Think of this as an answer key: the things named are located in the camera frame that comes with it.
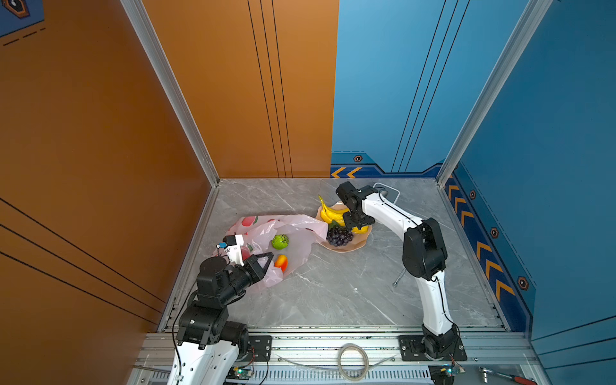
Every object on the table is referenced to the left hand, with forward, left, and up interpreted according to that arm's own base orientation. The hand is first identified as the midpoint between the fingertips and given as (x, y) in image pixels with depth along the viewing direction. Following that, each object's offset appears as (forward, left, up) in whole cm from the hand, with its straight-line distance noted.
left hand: (275, 252), depth 69 cm
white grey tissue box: (+41, -44, -19) cm, 63 cm away
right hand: (+23, -29, -18) cm, 41 cm away
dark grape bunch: (+17, -21, -18) cm, 32 cm away
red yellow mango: (+6, +1, -20) cm, 21 cm away
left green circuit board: (-27, +10, -24) cm, 38 cm away
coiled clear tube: (-25, -19, -22) cm, 39 cm away
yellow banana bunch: (+26, -20, -16) cm, 36 cm away
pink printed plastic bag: (+17, -1, -18) cm, 24 cm away
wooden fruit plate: (+16, -28, -21) cm, 38 cm away
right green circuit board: (-27, -50, -24) cm, 62 cm away
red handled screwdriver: (-28, -72, -22) cm, 80 cm away
